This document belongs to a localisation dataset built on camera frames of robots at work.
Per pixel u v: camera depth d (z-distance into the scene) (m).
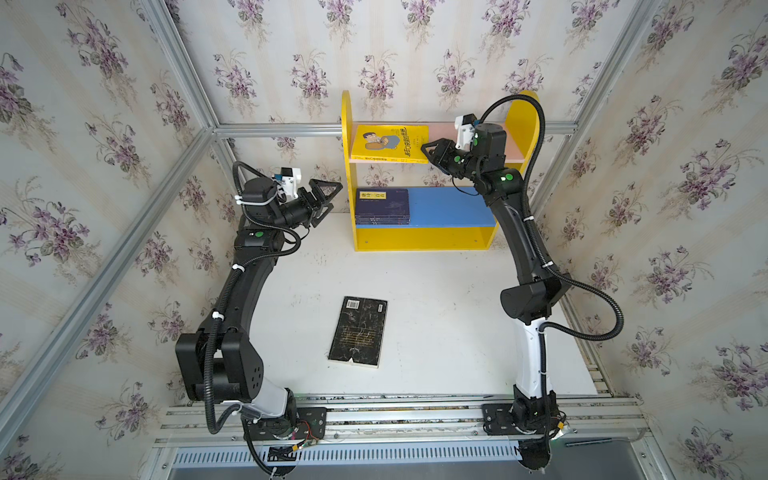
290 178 0.69
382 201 1.00
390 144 0.80
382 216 0.96
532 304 0.57
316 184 0.65
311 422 0.73
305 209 0.66
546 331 0.59
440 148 0.71
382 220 0.96
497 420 0.73
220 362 0.41
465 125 0.70
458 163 0.67
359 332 0.87
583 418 0.76
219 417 0.43
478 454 0.70
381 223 0.98
